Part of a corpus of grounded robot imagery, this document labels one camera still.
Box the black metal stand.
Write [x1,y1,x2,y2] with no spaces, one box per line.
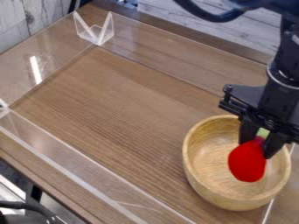
[0,186,68,224]

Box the brown wooden bowl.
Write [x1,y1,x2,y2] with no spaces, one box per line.
[181,115,291,211]

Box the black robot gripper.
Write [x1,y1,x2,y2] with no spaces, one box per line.
[219,84,299,159]

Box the clear acrylic corner bracket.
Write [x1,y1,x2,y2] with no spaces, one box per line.
[72,12,114,46]

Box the light green block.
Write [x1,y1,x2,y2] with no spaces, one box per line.
[256,129,269,138]

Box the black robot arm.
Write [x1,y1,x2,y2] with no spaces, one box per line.
[173,0,299,158]

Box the clear acrylic tray wall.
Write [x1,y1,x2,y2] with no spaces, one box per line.
[0,100,195,224]

